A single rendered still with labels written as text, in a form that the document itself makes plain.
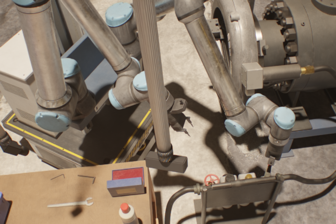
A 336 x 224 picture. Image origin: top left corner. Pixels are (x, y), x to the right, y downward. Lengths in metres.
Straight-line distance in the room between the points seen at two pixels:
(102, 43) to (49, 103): 0.32
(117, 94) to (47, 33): 0.36
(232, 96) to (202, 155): 0.99
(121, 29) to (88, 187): 0.82
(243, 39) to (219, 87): 0.44
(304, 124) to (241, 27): 0.80
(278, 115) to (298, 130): 0.76
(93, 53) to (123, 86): 0.58
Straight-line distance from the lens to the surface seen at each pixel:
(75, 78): 1.54
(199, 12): 1.30
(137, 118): 2.11
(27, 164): 2.55
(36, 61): 1.25
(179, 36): 3.22
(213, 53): 1.33
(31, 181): 1.86
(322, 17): 2.01
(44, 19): 1.14
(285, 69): 1.72
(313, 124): 2.25
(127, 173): 1.71
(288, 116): 1.45
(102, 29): 1.29
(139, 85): 1.25
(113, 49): 1.33
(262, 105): 1.48
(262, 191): 1.73
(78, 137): 2.12
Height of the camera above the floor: 1.93
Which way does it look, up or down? 50 degrees down
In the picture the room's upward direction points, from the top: 7 degrees counter-clockwise
